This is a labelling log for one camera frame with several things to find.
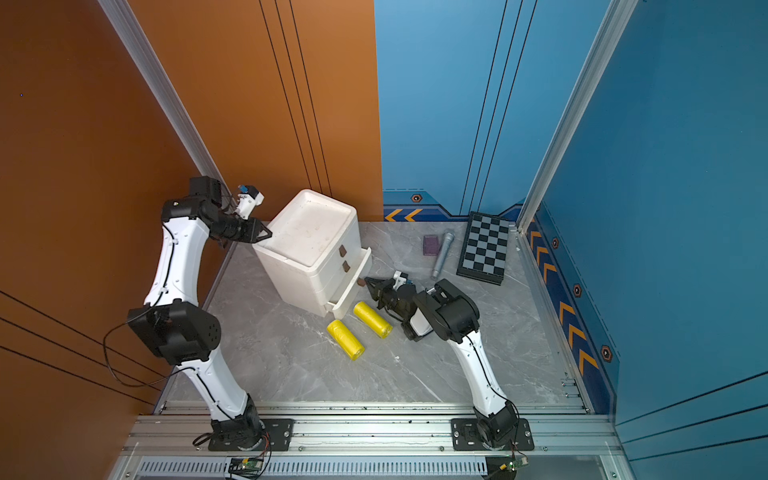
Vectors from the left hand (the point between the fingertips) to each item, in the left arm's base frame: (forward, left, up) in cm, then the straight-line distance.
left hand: (267, 228), depth 84 cm
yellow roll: (-16, -30, -23) cm, 41 cm away
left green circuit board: (-53, +1, -30) cm, 61 cm away
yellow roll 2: (-22, -22, -24) cm, 39 cm away
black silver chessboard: (+9, -68, -22) cm, 72 cm away
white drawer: (-4, -23, -19) cm, 30 cm away
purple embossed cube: (+13, -49, -22) cm, 55 cm away
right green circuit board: (-51, -65, -25) cm, 87 cm away
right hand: (-3, -26, -20) cm, 33 cm away
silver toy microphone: (+15, -55, -24) cm, 62 cm away
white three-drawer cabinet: (-8, -14, -3) cm, 16 cm away
